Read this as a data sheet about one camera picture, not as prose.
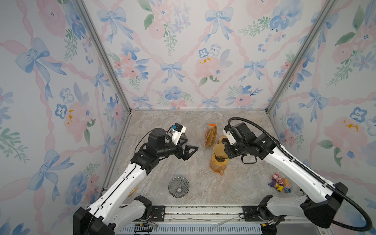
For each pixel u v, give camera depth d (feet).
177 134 2.06
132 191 2.62
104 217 1.27
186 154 2.02
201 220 2.40
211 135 3.12
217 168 2.95
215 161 2.69
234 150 2.02
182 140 2.40
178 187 2.63
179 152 2.03
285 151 1.50
